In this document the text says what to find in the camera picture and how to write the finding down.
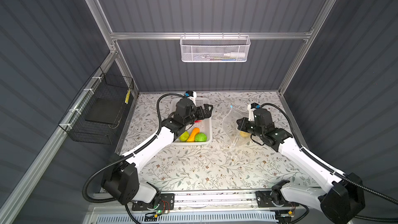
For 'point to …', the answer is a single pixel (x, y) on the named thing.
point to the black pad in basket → (105, 110)
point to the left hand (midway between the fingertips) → (206, 107)
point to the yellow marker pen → (127, 96)
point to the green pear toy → (184, 136)
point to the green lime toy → (200, 137)
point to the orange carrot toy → (195, 130)
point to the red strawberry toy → (197, 121)
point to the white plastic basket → (204, 124)
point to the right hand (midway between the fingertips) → (238, 121)
